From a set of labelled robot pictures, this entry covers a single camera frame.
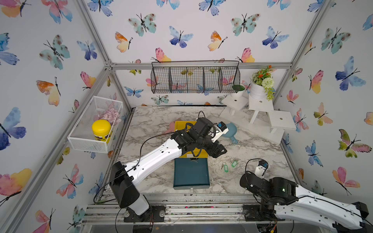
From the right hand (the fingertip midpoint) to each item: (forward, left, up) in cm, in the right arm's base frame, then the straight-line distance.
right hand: (242, 178), depth 74 cm
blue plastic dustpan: (+39, -2, -12) cm, 41 cm away
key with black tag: (+11, +25, -4) cm, 27 cm away
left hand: (+10, +11, +14) cm, 20 cm away
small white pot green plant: (+58, -4, +10) cm, 59 cm away
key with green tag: (+11, +5, -13) cm, 18 cm away
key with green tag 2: (+12, 0, -11) cm, 17 cm away
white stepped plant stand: (+46, -17, -3) cm, 49 cm away
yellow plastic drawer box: (+2, +24, +20) cm, 32 cm away
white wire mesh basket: (+8, +76, +19) cm, 79 cm away
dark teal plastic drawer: (+2, +26, -3) cm, 26 cm away
